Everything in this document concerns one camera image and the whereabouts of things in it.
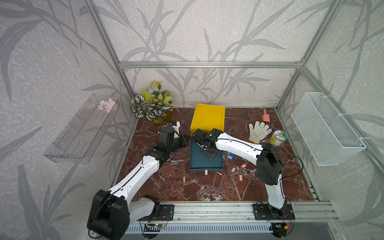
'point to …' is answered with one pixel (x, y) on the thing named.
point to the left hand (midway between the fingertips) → (191, 137)
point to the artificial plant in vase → (153, 103)
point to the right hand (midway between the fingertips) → (212, 149)
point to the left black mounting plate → (166, 213)
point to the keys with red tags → (240, 170)
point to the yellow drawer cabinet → (207, 117)
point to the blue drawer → (199, 162)
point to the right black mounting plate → (263, 212)
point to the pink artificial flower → (107, 105)
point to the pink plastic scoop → (265, 117)
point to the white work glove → (259, 132)
